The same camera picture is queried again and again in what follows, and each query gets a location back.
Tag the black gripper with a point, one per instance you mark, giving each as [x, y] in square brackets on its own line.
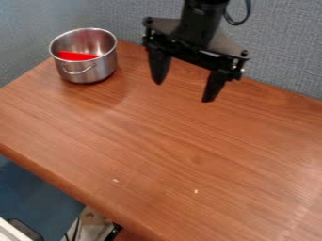
[222, 55]

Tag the metal pot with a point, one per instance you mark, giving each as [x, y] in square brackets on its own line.
[88, 41]

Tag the red object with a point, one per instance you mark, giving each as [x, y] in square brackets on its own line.
[75, 56]

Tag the white black object corner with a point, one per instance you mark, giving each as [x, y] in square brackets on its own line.
[13, 230]

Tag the table leg frame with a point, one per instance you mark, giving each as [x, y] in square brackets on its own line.
[92, 227]

